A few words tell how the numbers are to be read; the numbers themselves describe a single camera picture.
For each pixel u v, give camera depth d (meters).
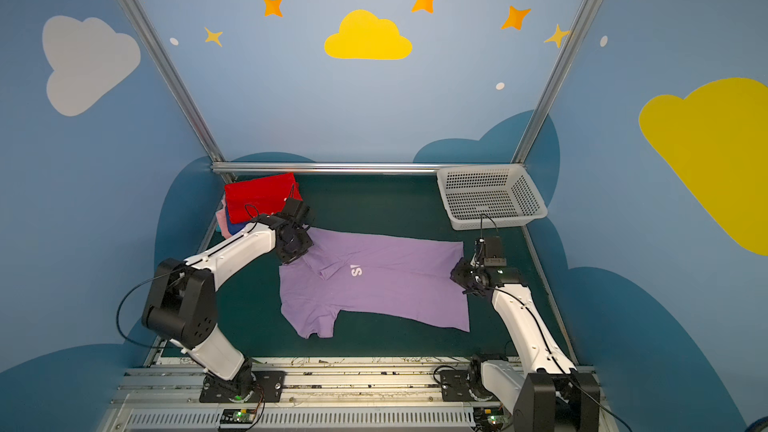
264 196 1.08
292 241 0.72
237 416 0.71
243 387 0.66
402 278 0.97
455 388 0.74
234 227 0.98
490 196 1.08
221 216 1.04
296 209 0.74
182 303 0.46
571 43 0.82
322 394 0.74
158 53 0.84
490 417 0.72
